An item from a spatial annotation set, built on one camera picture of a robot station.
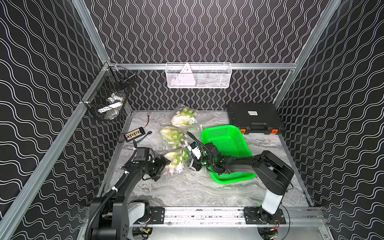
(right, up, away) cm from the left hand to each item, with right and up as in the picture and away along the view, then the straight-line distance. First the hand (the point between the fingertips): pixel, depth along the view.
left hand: (167, 164), depth 84 cm
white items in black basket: (-25, +29, -11) cm, 40 cm away
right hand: (+10, +1, +1) cm, 10 cm away
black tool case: (+60, +28, +24) cm, 70 cm away
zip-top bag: (+2, -3, -6) cm, 7 cm away
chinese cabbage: (+8, +5, -3) cm, 10 cm away
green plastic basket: (+40, +11, +19) cm, 46 cm away
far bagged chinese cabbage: (+9, +29, +22) cm, 37 cm away
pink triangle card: (+10, +51, +6) cm, 52 cm away
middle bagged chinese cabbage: (+3, +15, +9) cm, 17 cm away
